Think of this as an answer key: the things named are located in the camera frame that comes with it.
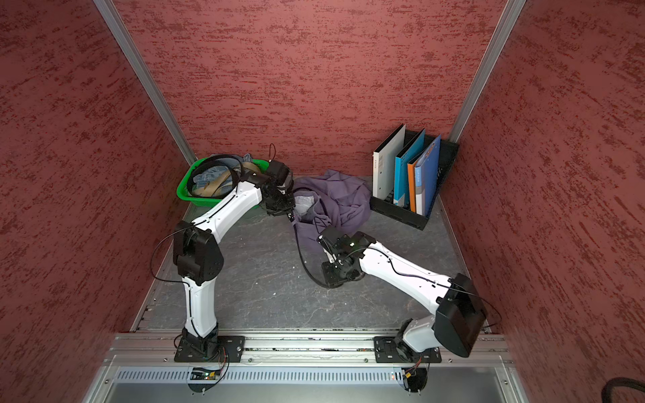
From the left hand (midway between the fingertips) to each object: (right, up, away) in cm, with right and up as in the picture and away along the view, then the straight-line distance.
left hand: (291, 213), depth 90 cm
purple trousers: (+14, +5, +16) cm, 22 cm away
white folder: (+35, +19, +2) cm, 40 cm away
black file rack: (+65, +25, +13) cm, 71 cm away
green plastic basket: (-50, +9, +15) cm, 53 cm away
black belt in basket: (-39, +24, +22) cm, 51 cm away
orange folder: (+45, +10, +1) cm, 46 cm away
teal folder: (+40, +17, -1) cm, 44 cm away
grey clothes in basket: (-39, +16, +16) cm, 45 cm away
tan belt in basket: (-39, +10, +16) cm, 43 cm away
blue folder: (+50, +14, 0) cm, 52 cm away
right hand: (+15, -22, -13) cm, 30 cm away
